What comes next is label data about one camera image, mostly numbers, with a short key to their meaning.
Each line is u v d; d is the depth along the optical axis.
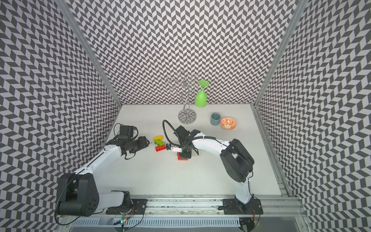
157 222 0.69
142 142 0.79
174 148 0.77
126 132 0.68
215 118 1.05
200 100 0.91
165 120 0.75
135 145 0.76
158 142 0.94
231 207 0.72
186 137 0.65
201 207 0.75
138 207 0.72
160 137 0.97
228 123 1.05
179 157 0.88
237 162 0.49
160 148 0.93
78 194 0.41
